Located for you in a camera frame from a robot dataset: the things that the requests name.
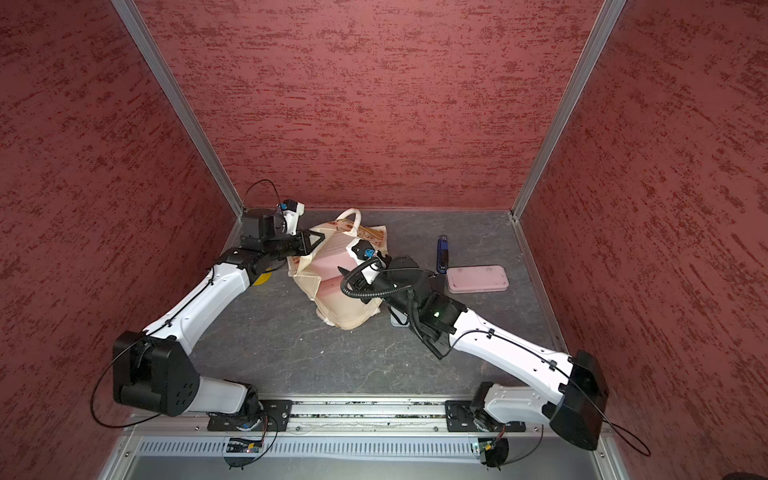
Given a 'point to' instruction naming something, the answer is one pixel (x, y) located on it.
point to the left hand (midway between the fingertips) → (322, 241)
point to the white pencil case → (398, 318)
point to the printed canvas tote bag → (334, 304)
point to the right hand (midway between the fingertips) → (349, 266)
